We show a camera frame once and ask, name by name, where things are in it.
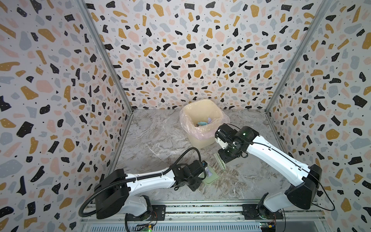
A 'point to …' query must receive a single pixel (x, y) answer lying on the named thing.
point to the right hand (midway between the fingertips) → (221, 155)
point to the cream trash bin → (200, 143)
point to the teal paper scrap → (202, 123)
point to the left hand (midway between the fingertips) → (199, 180)
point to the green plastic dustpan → (211, 175)
